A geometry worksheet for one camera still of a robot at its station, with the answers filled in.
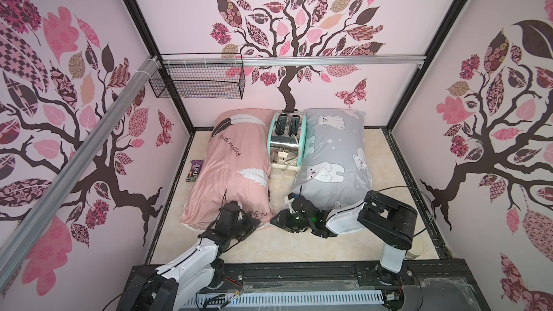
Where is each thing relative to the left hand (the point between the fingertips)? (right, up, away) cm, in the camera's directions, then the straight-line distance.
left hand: (261, 226), depth 86 cm
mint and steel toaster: (+11, +36, +6) cm, 38 cm away
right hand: (+4, +2, -2) cm, 5 cm away
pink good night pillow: (-10, +24, 0) cm, 26 cm away
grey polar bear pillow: (+31, +24, 0) cm, 39 cm away
